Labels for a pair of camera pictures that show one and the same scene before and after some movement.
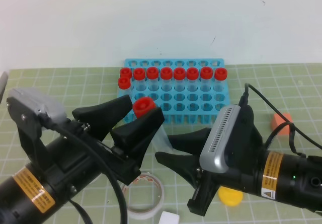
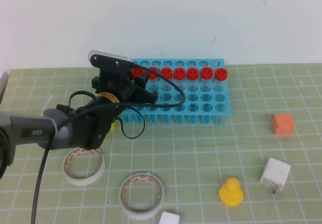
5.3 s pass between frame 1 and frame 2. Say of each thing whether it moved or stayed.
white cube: stayed
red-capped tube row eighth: stayed
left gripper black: moved
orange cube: stayed
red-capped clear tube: moved
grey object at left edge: stayed
